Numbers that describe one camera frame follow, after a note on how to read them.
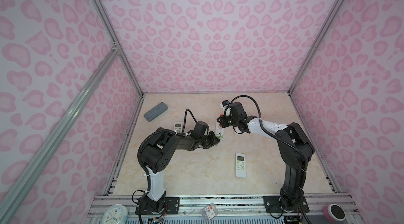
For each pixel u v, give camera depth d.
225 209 0.72
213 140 0.84
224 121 0.84
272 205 0.73
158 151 0.51
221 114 0.91
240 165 0.84
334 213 0.66
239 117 0.76
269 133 0.52
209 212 0.69
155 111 1.07
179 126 0.99
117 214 0.69
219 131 0.96
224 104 0.86
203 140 0.82
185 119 0.84
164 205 0.72
